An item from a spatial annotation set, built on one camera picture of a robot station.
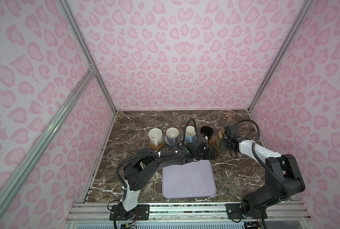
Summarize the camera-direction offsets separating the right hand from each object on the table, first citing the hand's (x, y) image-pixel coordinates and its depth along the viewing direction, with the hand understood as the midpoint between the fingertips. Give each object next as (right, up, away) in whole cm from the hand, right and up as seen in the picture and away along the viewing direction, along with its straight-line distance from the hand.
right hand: (226, 142), depth 93 cm
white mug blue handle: (-23, +6, 0) cm, 24 cm away
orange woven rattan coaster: (-44, -4, +5) cm, 44 cm away
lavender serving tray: (-23, -20, -9) cm, 32 cm away
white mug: (-47, +3, +7) cm, 47 cm away
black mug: (-11, +8, +4) cm, 14 cm away
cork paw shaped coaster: (-4, -1, +6) cm, 8 cm away
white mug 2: (-35, +4, +9) cm, 36 cm away
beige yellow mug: (-3, +5, +1) cm, 6 cm away
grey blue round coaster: (-36, -2, +4) cm, 37 cm away
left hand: (-10, -4, -10) cm, 15 cm away
